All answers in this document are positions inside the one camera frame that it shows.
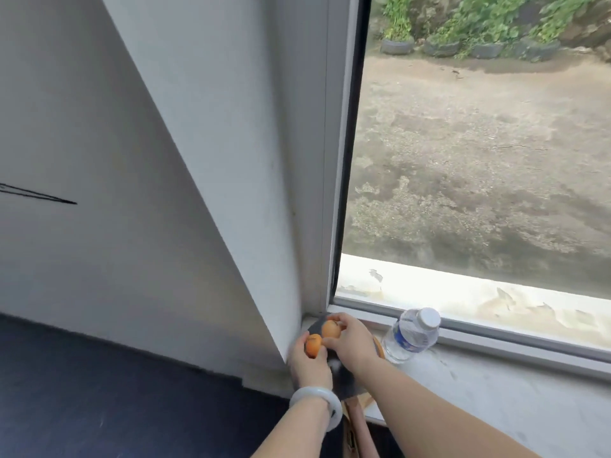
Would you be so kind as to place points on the row of black tire planters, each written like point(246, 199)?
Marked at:
point(397, 46)

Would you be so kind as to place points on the small orange ball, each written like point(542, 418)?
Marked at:
point(313, 346)
point(331, 330)

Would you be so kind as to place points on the person's left forearm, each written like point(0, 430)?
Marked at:
point(291, 434)

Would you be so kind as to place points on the white window sill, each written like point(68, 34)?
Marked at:
point(501, 400)

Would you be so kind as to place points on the person's left hand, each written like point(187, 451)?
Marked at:
point(310, 372)

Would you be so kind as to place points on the person's right hand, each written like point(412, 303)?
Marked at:
point(355, 345)

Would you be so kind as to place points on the clear plastic water bottle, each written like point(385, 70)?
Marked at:
point(410, 336)

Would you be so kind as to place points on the white jade bangle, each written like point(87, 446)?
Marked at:
point(310, 391)

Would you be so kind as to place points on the white framed window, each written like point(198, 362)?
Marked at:
point(341, 138)

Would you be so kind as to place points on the green climbing plants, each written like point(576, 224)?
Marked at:
point(482, 14)

